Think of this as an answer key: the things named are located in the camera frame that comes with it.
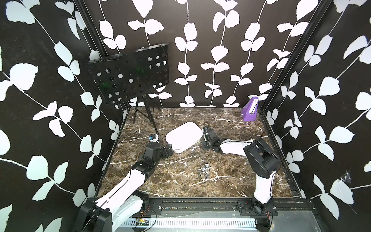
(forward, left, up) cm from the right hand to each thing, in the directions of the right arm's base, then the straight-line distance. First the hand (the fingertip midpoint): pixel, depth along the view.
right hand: (203, 139), depth 100 cm
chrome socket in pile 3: (-25, -1, -2) cm, 25 cm away
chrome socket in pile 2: (-24, +3, -2) cm, 24 cm away
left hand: (-10, +23, +11) cm, 28 cm away
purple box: (+22, -35, +7) cm, 42 cm away
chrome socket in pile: (-19, -1, 0) cm, 19 cm away
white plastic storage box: (-1, +13, +5) cm, 14 cm away
